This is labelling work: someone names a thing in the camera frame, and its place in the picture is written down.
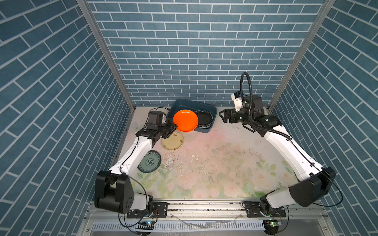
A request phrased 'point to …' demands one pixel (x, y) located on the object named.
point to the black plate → (205, 119)
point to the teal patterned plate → (150, 162)
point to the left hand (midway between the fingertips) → (182, 125)
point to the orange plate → (186, 120)
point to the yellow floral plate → (174, 141)
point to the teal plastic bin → (179, 104)
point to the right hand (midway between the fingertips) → (227, 112)
